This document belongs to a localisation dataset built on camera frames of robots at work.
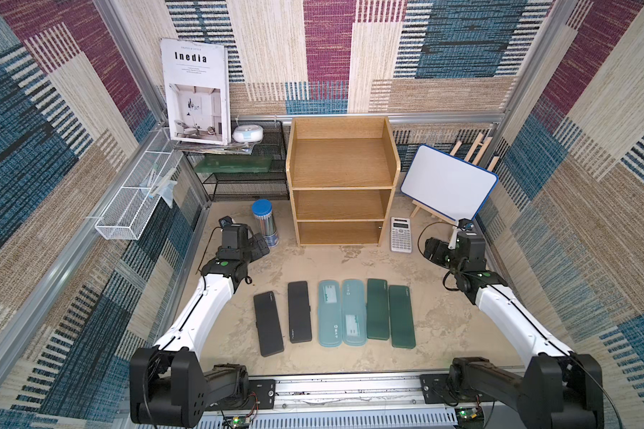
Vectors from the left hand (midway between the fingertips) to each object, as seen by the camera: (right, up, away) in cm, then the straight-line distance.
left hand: (248, 243), depth 86 cm
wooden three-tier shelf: (+29, +22, -1) cm, 37 cm away
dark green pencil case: (+41, -21, +2) cm, 46 cm away
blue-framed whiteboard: (+66, +20, +6) cm, 69 cm away
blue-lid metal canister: (+3, +11, +5) cm, 12 cm away
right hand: (+60, +1, 0) cm, 60 cm away
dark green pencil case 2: (+48, -25, -2) cm, 54 cm away
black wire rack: (-10, +23, +34) cm, 42 cm away
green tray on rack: (-9, +28, +12) cm, 32 cm away
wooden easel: (+67, +11, +19) cm, 70 cm away
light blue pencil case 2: (+33, -22, +2) cm, 40 cm away
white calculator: (+54, +2, +20) cm, 58 cm away
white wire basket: (-26, +20, -6) cm, 34 cm away
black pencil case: (+6, -25, 0) cm, 26 cm away
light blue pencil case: (+26, -23, +2) cm, 34 cm away
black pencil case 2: (+16, -22, +2) cm, 27 cm away
